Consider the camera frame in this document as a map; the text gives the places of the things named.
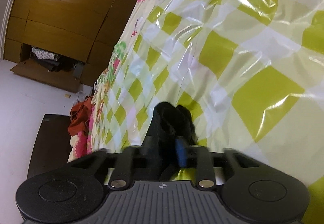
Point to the black pants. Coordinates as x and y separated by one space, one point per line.
165 117

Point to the open wooden drawer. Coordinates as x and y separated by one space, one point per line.
62 72

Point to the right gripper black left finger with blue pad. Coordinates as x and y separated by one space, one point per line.
160 152

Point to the green white checkered plastic cover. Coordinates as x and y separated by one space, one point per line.
249 71

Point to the brown wooden wardrobe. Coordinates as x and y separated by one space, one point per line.
85 30

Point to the dark wooden headboard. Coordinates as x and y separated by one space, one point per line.
52 145

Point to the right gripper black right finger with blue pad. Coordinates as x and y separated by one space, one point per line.
185 137

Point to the pink floral bed quilt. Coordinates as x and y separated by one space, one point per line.
85 144

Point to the red cloth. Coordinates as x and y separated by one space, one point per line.
80 116

